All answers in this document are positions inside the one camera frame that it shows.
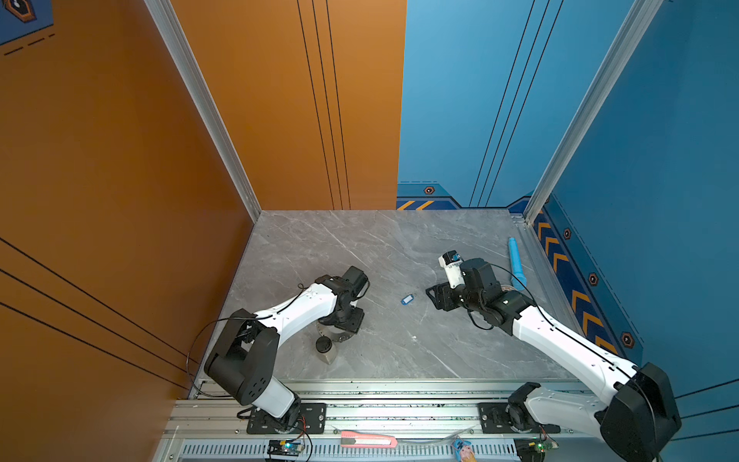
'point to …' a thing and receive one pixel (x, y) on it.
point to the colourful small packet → (464, 451)
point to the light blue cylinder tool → (519, 280)
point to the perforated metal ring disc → (334, 332)
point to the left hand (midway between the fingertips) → (349, 321)
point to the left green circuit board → (290, 447)
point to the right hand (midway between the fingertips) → (433, 288)
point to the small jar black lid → (325, 349)
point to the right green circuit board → (533, 449)
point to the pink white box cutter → (353, 439)
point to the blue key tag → (407, 299)
